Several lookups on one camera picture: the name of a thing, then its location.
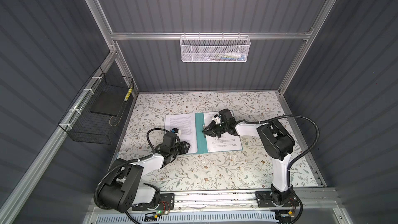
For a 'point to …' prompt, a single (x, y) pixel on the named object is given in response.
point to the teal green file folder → (201, 141)
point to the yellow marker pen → (127, 96)
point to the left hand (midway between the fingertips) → (188, 145)
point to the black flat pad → (111, 102)
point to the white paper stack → (225, 143)
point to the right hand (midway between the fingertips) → (204, 132)
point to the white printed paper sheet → (185, 123)
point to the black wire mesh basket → (95, 117)
